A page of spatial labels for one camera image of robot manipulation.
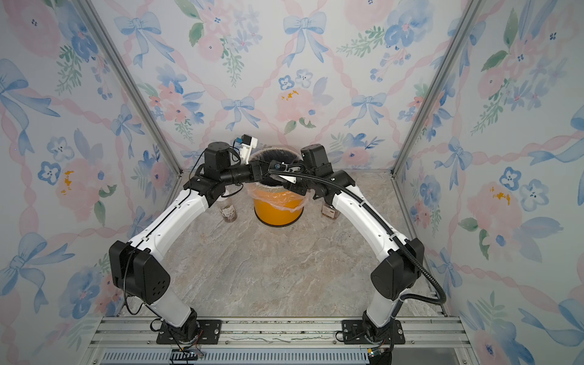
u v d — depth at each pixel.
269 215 1.03
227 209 0.93
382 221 0.47
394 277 0.50
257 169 0.67
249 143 0.69
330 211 0.98
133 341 0.73
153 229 0.48
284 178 0.68
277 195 0.82
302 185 0.70
